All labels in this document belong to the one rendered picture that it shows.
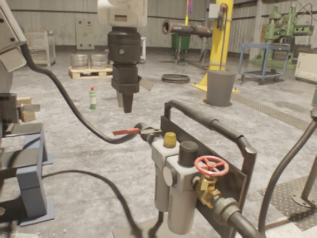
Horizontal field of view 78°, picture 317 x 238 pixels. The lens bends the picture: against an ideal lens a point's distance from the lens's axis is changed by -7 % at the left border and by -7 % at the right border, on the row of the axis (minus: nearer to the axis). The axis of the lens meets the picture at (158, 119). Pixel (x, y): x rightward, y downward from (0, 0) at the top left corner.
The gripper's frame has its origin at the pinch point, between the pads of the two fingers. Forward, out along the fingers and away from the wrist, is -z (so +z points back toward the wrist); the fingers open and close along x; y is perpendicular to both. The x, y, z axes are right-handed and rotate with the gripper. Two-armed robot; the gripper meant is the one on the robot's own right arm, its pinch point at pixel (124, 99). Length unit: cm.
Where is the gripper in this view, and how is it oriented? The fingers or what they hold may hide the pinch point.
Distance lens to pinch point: 60.7
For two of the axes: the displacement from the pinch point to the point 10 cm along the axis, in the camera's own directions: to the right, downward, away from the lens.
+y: -9.0, 1.1, -4.2
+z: 0.4, -9.4, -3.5
